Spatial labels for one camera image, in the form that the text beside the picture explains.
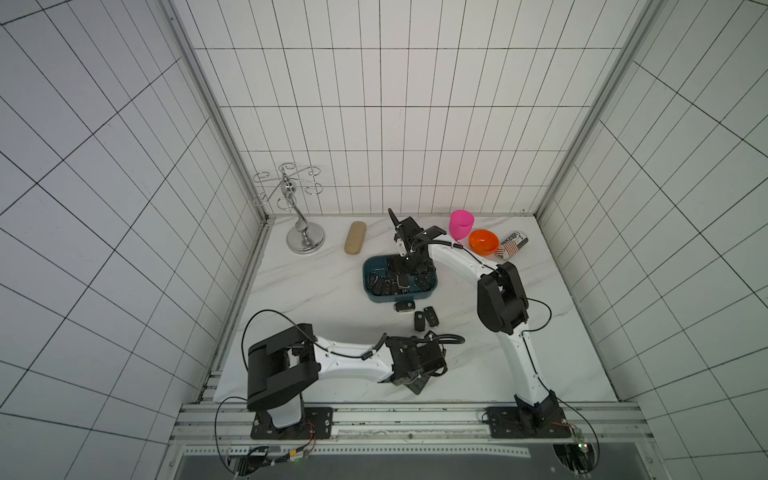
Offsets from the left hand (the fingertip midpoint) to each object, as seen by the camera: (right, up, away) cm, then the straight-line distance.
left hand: (406, 377), depth 81 cm
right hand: (0, +29, +19) cm, 35 cm away
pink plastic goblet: (+20, +44, +18) cm, 52 cm away
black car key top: (+1, +17, +12) cm, 21 cm away
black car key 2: (+5, +13, +9) cm, 16 cm away
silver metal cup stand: (-37, +39, +31) cm, 62 cm away
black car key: (+9, +14, +10) cm, 19 cm away
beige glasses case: (-18, +39, +29) cm, 52 cm away
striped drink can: (+40, +36, +26) cm, 60 cm away
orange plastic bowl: (+30, +37, +27) cm, 55 cm away
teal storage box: (-4, +25, +17) cm, 31 cm away
